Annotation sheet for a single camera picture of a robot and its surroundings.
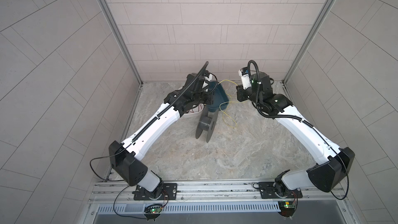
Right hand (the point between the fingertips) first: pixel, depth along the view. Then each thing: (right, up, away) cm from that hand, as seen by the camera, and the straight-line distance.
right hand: (236, 86), depth 75 cm
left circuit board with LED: (-37, -53, -11) cm, 66 cm away
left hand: (-9, -3, -3) cm, 10 cm away
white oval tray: (-23, -17, +18) cm, 34 cm away
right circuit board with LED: (+21, -54, -7) cm, 59 cm away
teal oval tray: (-5, -6, +31) cm, 32 cm away
